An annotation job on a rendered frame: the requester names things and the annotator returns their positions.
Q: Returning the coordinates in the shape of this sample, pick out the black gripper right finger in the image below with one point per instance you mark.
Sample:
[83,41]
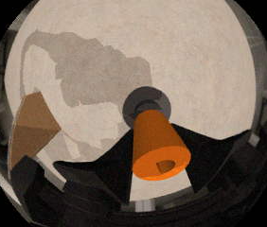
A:
[208,154]

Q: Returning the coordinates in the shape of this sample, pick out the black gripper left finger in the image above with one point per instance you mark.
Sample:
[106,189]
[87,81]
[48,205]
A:
[112,172]

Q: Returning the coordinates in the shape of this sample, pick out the orange knob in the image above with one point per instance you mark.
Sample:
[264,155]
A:
[158,151]

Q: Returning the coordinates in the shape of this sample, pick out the dark grey round pedestal with shaft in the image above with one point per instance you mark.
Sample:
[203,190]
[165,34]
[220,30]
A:
[143,99]

